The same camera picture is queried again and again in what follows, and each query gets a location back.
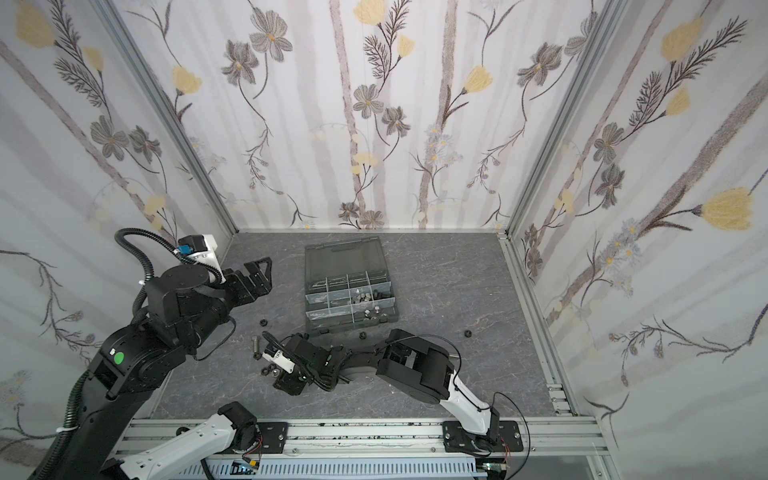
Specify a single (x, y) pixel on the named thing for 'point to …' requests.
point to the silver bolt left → (256, 348)
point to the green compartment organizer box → (347, 285)
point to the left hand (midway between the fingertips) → (252, 259)
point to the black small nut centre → (362, 335)
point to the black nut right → (467, 333)
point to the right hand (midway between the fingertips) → (268, 369)
